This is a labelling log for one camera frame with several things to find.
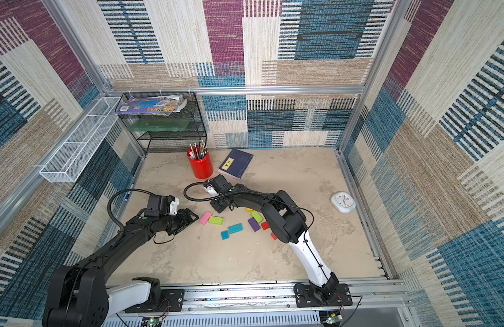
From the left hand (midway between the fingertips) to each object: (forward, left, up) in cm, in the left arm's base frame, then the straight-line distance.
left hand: (194, 219), depth 87 cm
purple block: (0, -25, -6) cm, 26 cm away
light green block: (+4, -26, -5) cm, 27 cm away
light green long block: (+2, -8, -5) cm, 10 cm away
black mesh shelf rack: (+46, +32, +2) cm, 56 cm away
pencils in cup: (+33, +2, +8) cm, 34 cm away
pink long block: (+4, -3, -6) cm, 8 cm away
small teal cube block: (-4, -12, -7) cm, 15 cm away
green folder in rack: (+38, +19, +21) cm, 47 cm away
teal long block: (-1, -16, -7) cm, 18 cm away
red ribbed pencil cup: (+27, 0, +7) cm, 28 cm away
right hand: (+12, -10, -7) cm, 17 cm away
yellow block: (0, -23, +7) cm, 24 cm away
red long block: (0, -30, -6) cm, 30 cm away
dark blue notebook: (+36, -15, -5) cm, 40 cm away
